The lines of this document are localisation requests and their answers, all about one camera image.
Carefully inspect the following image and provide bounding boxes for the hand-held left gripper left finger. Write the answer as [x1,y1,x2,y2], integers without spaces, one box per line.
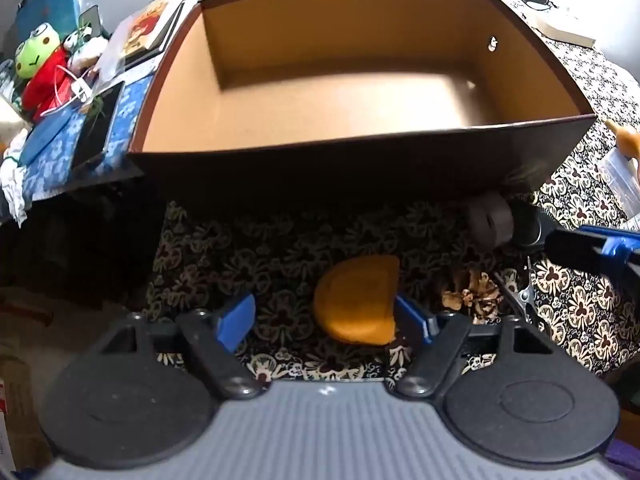
[92,293,264,402]

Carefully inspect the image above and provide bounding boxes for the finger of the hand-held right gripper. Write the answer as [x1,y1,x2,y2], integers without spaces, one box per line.
[544,225,640,281]

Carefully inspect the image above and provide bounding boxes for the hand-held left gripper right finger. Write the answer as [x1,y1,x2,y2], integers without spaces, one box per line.
[394,294,557,401]

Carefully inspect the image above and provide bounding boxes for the black cylinder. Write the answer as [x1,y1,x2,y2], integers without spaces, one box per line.
[510,202,551,248]

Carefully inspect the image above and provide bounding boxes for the rounded orange wooden piece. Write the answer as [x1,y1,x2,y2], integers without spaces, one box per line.
[313,255,401,346]

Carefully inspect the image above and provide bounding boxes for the brown pine cone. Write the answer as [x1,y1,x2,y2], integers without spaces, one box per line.
[442,270,503,323]

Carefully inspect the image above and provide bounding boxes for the clear tape roll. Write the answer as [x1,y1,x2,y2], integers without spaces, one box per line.
[462,194,515,251]

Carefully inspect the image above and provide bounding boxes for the large brown cardboard box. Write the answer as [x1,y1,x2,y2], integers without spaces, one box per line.
[127,0,598,206]

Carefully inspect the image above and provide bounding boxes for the dark floral patterned cloth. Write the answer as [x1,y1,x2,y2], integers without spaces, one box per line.
[145,0,640,381]

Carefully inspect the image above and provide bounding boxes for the clear plastic bag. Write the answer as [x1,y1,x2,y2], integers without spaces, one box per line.
[597,150,640,231]

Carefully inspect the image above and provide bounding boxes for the blue floral cloth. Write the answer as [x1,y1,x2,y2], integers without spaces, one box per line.
[22,72,156,196]

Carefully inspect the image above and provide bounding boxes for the white crumpled cloth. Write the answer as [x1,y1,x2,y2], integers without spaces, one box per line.
[0,160,36,226]

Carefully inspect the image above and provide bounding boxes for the stack of books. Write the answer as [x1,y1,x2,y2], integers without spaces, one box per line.
[92,0,201,86]

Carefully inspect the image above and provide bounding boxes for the black book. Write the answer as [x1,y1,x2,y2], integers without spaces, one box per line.
[125,0,198,66]

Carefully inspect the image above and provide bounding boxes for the red illustrated book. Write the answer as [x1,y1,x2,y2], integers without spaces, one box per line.
[120,0,186,58]

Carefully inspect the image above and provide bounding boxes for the small white plush toy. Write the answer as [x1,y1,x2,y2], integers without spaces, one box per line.
[62,27,108,71]

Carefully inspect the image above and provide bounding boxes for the green frog plush toy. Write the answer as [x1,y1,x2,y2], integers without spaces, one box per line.
[14,22,68,121]

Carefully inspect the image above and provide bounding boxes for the blue board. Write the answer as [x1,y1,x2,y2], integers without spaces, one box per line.
[12,0,83,43]

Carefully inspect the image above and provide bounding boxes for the white charger cable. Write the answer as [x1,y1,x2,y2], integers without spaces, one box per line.
[40,62,96,116]

